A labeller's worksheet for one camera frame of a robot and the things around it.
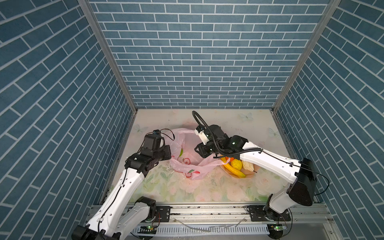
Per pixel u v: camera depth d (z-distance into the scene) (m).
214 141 0.56
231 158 0.53
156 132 0.68
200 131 0.67
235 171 0.82
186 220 0.74
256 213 0.74
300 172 0.44
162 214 0.73
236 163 0.85
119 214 0.42
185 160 0.94
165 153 0.68
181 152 0.89
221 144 0.57
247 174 0.84
